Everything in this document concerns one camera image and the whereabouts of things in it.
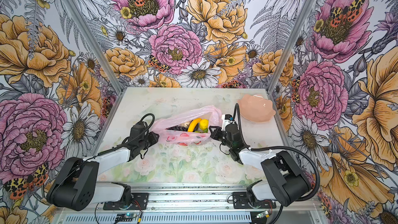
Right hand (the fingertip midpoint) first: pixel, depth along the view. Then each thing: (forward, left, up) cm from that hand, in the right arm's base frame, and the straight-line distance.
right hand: (209, 131), depth 87 cm
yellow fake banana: (+7, +9, -3) cm, 12 cm away
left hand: (-1, +30, -7) cm, 31 cm away
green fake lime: (+3, +2, -5) cm, 6 cm away
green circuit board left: (-37, +39, -10) cm, 55 cm away
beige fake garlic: (+7, +14, -3) cm, 16 cm away
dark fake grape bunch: (+6, +18, -5) cm, 20 cm away
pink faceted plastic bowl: (+22, -33, -8) cm, 40 cm away
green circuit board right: (-38, -23, -11) cm, 45 cm away
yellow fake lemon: (+8, +3, -5) cm, 10 cm away
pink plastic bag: (+5, -2, +8) cm, 10 cm away
